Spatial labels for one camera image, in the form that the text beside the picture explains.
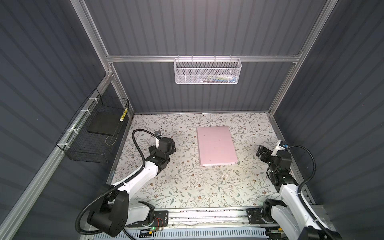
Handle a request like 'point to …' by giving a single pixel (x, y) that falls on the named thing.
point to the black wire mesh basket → (92, 133)
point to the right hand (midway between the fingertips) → (269, 149)
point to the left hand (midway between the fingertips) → (163, 144)
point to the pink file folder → (216, 146)
